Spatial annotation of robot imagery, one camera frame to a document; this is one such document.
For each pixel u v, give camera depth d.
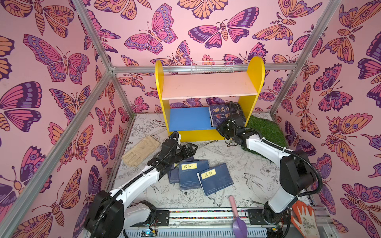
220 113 0.92
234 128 0.69
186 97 0.73
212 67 0.92
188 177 0.83
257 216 0.73
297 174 0.46
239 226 0.70
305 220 0.71
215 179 0.83
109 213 0.39
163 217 0.74
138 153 0.97
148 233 0.72
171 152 0.64
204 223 0.73
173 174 0.85
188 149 0.73
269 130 1.06
